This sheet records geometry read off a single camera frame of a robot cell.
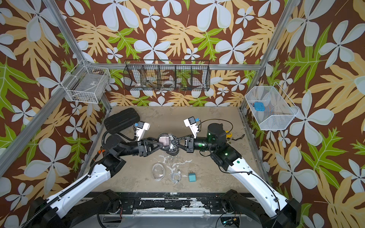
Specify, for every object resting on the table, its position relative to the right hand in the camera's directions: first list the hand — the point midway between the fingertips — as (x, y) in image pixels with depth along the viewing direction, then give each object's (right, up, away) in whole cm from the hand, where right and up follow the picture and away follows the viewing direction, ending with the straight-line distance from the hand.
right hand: (172, 144), depth 60 cm
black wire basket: (-6, +42, +36) cm, 56 cm away
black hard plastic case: (-40, +11, +43) cm, 60 cm away
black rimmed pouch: (0, -2, 0) cm, 2 cm away
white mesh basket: (+57, +16, +16) cm, 61 cm away
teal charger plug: (+10, -23, +23) cm, 34 cm away
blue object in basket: (+52, +19, +26) cm, 61 cm away
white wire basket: (-54, +33, +25) cm, 68 cm away
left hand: (-4, 0, 0) cm, 4 cm away
